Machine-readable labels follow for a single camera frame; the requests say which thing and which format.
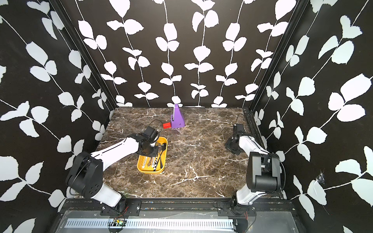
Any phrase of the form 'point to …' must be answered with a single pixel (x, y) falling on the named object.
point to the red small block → (167, 125)
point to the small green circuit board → (119, 222)
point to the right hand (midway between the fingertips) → (227, 144)
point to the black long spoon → (163, 146)
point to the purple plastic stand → (178, 119)
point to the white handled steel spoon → (149, 162)
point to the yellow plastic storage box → (142, 166)
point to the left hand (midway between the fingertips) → (154, 150)
